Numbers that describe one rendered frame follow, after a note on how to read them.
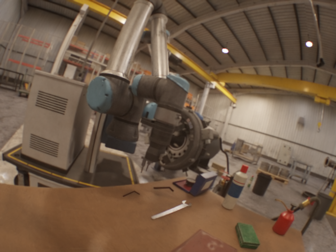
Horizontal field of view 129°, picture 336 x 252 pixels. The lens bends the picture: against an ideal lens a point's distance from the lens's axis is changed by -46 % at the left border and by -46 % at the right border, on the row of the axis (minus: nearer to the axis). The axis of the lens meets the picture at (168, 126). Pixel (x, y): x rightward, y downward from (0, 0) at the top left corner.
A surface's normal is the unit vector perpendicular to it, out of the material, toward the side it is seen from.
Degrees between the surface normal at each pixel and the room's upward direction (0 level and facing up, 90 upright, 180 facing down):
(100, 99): 95
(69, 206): 0
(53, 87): 90
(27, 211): 0
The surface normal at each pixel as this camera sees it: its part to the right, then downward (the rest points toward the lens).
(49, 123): 0.32, 0.14
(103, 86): -0.38, 0.01
